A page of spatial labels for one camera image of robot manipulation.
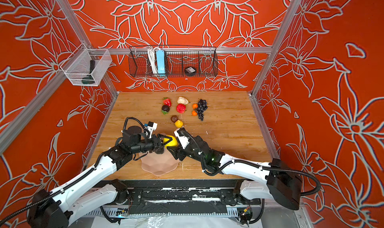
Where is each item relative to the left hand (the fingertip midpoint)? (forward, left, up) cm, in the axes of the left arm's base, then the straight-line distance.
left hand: (170, 141), depth 72 cm
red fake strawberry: (+40, +10, -16) cm, 45 cm away
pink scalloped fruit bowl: (-6, +8, -17) cm, 20 cm away
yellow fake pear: (+21, -1, -16) cm, 27 cm away
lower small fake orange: (+32, -10, -17) cm, 38 cm away
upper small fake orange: (+37, -11, -16) cm, 42 cm away
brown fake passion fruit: (+25, +3, -16) cm, 30 cm away
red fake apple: (+33, -1, -14) cm, 36 cm away
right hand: (-1, +1, -1) cm, 2 cm away
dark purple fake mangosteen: (+33, +10, -16) cm, 38 cm away
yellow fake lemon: (-1, -2, 0) cm, 2 cm away
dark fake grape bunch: (+36, -16, -15) cm, 42 cm away
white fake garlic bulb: (+41, -1, -14) cm, 43 cm away
